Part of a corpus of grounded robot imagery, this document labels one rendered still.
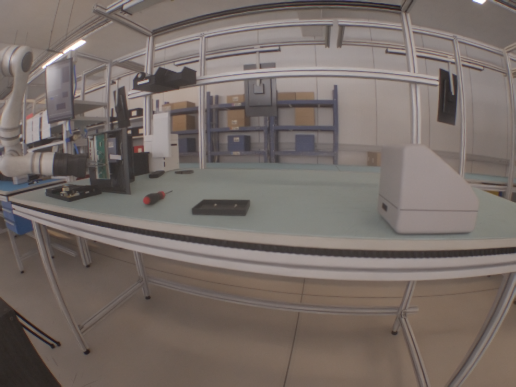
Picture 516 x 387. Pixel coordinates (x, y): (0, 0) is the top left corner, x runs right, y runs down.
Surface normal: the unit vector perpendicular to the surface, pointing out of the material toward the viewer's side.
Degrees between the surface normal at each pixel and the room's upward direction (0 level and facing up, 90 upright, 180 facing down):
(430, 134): 90
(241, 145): 90
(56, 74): 101
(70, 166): 107
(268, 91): 98
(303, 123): 90
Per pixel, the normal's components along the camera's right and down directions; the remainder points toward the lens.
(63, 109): 0.18, 0.38
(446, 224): -0.21, 0.20
